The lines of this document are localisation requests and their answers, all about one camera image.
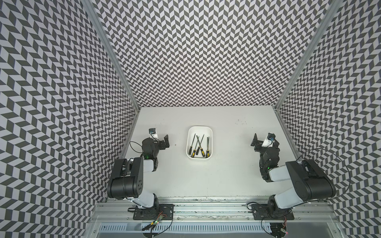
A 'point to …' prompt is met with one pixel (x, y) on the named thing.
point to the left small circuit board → (157, 221)
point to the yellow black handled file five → (198, 149)
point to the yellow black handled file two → (203, 154)
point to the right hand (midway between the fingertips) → (262, 137)
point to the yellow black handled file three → (194, 151)
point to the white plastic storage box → (200, 131)
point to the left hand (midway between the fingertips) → (160, 136)
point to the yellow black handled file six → (190, 148)
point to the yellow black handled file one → (208, 152)
